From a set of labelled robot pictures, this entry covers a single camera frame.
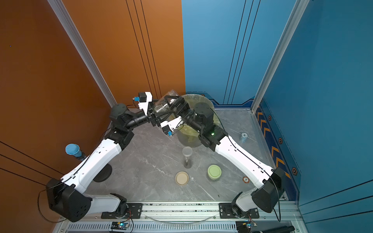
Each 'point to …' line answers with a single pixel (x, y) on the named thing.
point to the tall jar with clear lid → (187, 152)
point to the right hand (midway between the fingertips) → (174, 95)
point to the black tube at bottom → (279, 229)
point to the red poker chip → (245, 179)
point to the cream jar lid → (181, 178)
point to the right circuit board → (248, 224)
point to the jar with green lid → (214, 172)
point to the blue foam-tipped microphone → (74, 149)
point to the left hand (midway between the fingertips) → (168, 104)
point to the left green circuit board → (120, 225)
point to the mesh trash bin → (183, 138)
